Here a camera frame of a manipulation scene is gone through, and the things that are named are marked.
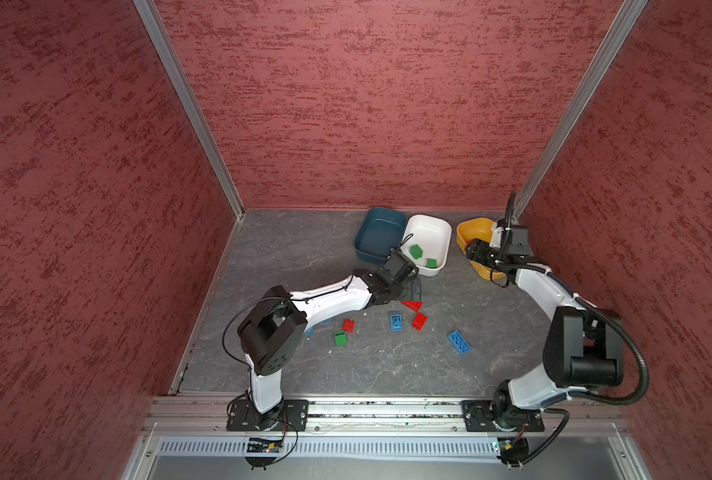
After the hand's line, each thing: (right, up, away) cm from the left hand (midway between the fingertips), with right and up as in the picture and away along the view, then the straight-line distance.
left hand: (405, 293), depth 87 cm
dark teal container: (-6, +20, +28) cm, 35 cm away
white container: (+11, +15, +21) cm, 28 cm away
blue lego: (+16, -14, -2) cm, 21 cm away
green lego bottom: (-20, -13, -2) cm, 24 cm away
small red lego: (-17, -10, 0) cm, 20 cm away
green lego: (+11, +8, +16) cm, 21 cm away
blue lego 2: (-3, -10, +2) cm, 10 cm away
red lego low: (+4, -9, 0) cm, 10 cm away
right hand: (+22, +11, +6) cm, 25 cm away
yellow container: (+29, +20, +25) cm, 43 cm away
